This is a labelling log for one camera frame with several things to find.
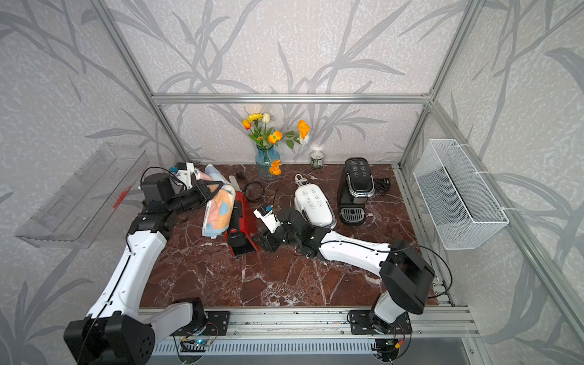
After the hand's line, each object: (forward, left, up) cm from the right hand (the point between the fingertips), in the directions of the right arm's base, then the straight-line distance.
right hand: (256, 233), depth 76 cm
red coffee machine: (-2, +5, -1) cm, 5 cm away
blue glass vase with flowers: (+40, +1, -4) cm, 40 cm away
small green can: (+47, -22, -12) cm, 54 cm away
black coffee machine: (+17, -36, +5) cm, 40 cm away
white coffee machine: (+9, -19, +6) cm, 22 cm away
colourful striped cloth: (+4, +11, +9) cm, 15 cm away
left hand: (+11, +10, +13) cm, 20 cm away
